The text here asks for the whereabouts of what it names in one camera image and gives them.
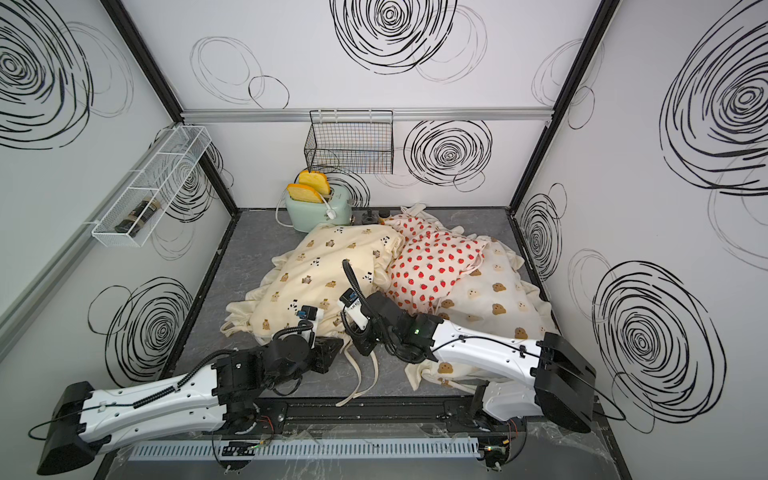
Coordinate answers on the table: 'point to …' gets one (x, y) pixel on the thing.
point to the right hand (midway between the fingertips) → (347, 331)
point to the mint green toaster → (310, 216)
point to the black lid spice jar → (370, 218)
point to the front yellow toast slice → (303, 193)
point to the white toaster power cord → (330, 212)
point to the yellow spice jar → (384, 214)
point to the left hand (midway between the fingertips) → (343, 346)
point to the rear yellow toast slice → (316, 180)
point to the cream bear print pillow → (492, 295)
